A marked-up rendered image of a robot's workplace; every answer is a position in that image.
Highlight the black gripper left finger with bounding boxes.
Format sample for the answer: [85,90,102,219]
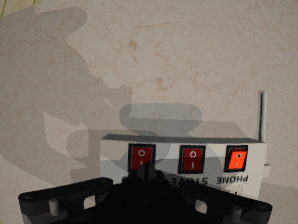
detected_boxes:
[18,164,147,224]

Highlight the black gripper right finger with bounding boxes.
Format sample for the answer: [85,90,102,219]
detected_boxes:
[145,164,273,224]

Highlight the white power strip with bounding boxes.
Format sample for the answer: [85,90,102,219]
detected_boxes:
[100,91,271,200]

